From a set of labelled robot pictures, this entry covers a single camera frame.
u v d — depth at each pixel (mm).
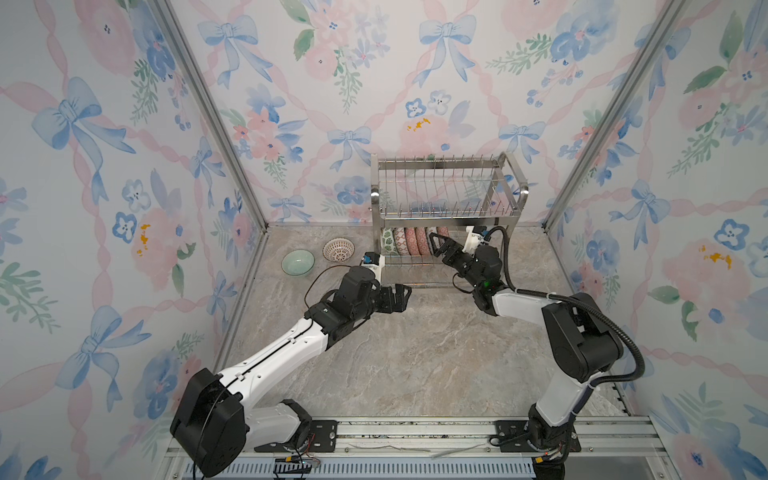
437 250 812
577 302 525
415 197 1099
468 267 780
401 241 1003
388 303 688
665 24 703
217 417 393
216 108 871
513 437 729
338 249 1096
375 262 702
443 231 1004
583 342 490
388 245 1004
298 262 1042
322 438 736
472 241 818
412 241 1004
